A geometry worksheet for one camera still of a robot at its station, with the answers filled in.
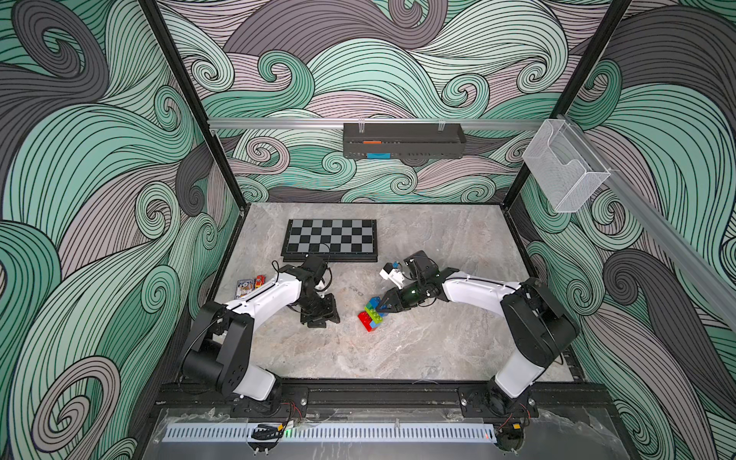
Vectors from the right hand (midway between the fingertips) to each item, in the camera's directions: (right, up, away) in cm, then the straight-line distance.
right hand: (383, 308), depth 86 cm
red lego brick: (-5, -3, 0) cm, 6 cm away
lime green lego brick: (-3, -1, -2) cm, 4 cm away
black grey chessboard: (-15, +20, +18) cm, 31 cm away
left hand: (-15, -3, -2) cm, 15 cm away
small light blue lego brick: (-3, -4, -2) cm, 6 cm away
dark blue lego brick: (-3, +3, -2) cm, 4 cm away
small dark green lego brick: (0, 0, -3) cm, 3 cm away
